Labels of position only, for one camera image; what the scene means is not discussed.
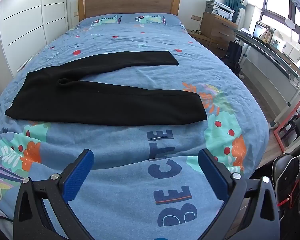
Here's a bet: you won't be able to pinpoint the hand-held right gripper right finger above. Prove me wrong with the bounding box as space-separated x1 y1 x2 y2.
198 149 282 240

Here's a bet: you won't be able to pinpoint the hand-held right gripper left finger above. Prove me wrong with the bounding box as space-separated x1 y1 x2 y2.
13 149 94 240

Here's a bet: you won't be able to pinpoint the black pants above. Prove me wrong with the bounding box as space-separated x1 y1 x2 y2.
5 51 207 127

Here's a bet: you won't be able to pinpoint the bed with blue patterned cover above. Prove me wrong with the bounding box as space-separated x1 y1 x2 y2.
0 13 270 240

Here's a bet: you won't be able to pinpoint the black office chair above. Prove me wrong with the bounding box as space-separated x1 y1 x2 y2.
272 147 300 240

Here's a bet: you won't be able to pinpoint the black bag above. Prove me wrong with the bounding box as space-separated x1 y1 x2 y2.
225 40 243 71

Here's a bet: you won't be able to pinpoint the glass top desk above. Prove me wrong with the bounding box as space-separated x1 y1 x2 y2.
234 27 300 128

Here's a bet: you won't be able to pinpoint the wooden dresser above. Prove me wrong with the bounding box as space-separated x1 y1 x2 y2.
199 12 240 57

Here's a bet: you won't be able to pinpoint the white printer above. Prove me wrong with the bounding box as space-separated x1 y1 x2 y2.
205 1 235 21

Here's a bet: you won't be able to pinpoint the white wardrobe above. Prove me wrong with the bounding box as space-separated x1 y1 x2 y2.
0 0 73 73

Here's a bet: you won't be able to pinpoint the round white lamp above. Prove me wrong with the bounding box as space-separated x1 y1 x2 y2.
284 18 296 31

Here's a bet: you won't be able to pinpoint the wooden headboard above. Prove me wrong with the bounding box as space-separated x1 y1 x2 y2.
78 0 181 22

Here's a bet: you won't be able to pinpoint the red frame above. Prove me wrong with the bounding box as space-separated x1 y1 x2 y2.
274 90 300 153

